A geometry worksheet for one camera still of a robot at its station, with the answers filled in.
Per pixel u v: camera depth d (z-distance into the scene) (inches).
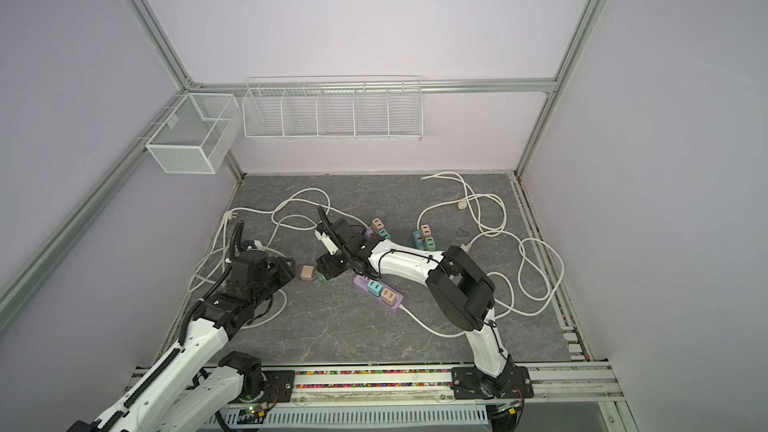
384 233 37.8
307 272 35.8
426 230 37.8
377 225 38.0
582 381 29.9
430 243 36.5
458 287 19.8
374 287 32.6
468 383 29.0
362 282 34.9
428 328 32.5
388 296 32.3
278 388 28.9
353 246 27.3
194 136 37.5
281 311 34.1
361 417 27.8
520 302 33.9
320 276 35.4
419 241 38.6
